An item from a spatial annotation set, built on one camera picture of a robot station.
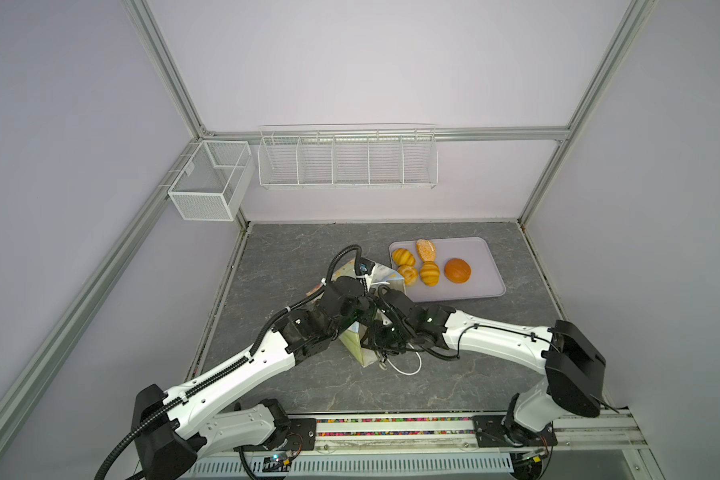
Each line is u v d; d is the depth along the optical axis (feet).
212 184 3.34
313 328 1.69
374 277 2.07
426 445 2.41
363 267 1.99
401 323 2.03
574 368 1.41
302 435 2.42
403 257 3.44
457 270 3.35
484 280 3.37
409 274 3.28
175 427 1.27
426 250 3.47
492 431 2.44
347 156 3.31
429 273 3.32
